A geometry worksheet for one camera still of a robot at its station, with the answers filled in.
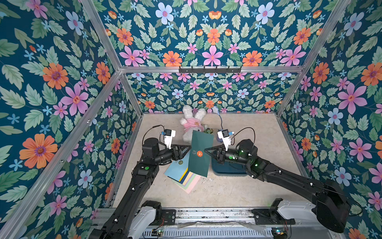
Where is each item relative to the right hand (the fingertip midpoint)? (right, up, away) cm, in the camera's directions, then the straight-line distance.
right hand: (206, 150), depth 68 cm
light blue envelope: (-17, -15, +23) cm, 32 cm away
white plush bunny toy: (-9, +14, +34) cm, 38 cm away
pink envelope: (-7, -22, +17) cm, 29 cm away
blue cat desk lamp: (+7, +22, +25) cm, 34 cm away
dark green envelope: (-3, -5, +2) cm, 6 cm away
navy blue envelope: (-13, -19, +18) cm, 29 cm away
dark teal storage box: (+11, -8, -1) cm, 13 cm away
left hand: (-8, +1, +4) cm, 9 cm away
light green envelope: (-10, -23, +16) cm, 30 cm away
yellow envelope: (-9, -18, +20) cm, 28 cm away
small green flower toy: (+3, +8, +40) cm, 41 cm away
